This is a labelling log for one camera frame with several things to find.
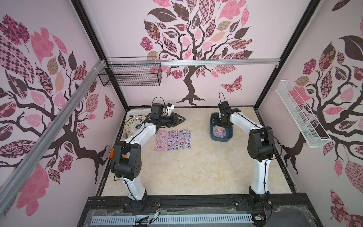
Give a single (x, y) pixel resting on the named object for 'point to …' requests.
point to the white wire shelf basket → (311, 131)
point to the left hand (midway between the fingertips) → (183, 121)
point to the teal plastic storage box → (229, 130)
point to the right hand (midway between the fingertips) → (218, 125)
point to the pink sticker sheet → (161, 141)
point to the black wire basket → (115, 75)
